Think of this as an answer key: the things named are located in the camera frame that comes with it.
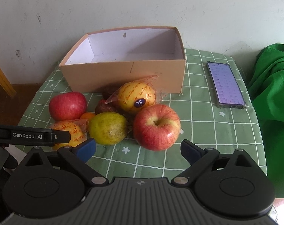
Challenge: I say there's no green checkered tablecloth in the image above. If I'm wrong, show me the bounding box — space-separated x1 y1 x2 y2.
15 48 267 179

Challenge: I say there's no yellow wooden chair leg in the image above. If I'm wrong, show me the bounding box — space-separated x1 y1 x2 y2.
0 68 16 99

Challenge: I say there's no red apple left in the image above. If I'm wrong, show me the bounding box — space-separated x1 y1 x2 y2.
49 92 88 121

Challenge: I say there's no red apple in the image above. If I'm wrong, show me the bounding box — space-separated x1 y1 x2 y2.
49 92 88 121
132 104 181 151

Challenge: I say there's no wrapped yellow apple front left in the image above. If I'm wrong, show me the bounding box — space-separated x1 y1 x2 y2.
50 119 88 151

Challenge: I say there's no small orange tangerine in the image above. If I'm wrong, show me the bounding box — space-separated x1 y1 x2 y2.
80 112 95 120

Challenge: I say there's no smartphone in clear case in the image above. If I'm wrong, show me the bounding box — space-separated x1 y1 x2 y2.
207 61 246 109

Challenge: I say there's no green-yellow pear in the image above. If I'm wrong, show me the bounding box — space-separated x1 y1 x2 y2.
89 112 128 145

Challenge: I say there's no red apple right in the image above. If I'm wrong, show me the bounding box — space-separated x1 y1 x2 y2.
132 104 181 151

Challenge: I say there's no dark red jujube lower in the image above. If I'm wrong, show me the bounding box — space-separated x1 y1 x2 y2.
95 99 116 115

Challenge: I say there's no green fabric bag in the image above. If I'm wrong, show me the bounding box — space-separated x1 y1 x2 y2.
247 44 284 198

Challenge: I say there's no open cardboard box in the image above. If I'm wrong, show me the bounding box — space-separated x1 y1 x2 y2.
58 26 186 94

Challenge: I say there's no wrapped yellow apple with sticker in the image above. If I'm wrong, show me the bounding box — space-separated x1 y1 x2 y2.
105 75 166 115

